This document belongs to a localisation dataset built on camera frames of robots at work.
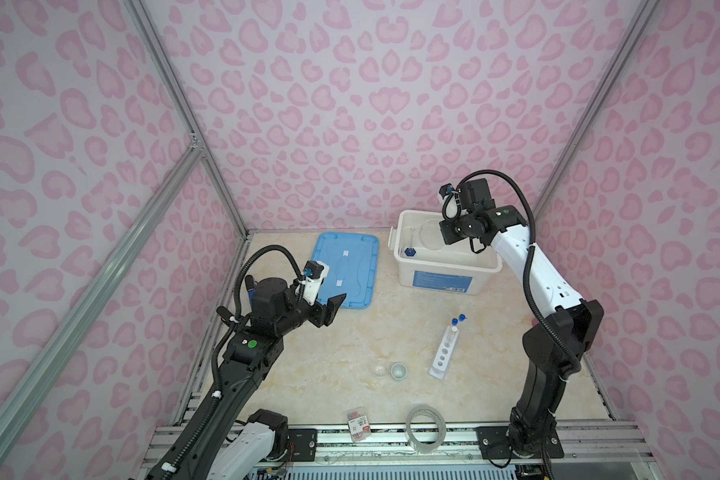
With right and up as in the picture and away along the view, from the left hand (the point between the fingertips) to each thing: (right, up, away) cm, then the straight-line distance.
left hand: (332, 283), depth 72 cm
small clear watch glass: (+11, -26, +13) cm, 32 cm away
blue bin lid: (+2, +5, +39) cm, 39 cm away
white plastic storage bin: (+26, +4, +18) cm, 32 cm away
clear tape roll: (+23, -32, +3) cm, 40 cm away
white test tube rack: (+29, -21, +11) cm, 38 cm away
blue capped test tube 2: (+31, -10, +6) cm, 33 cm away
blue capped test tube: (+33, -10, +6) cm, 35 cm away
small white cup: (+17, -26, +11) cm, 33 cm away
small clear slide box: (+7, -36, +1) cm, 36 cm away
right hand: (+31, +16, +12) cm, 37 cm away
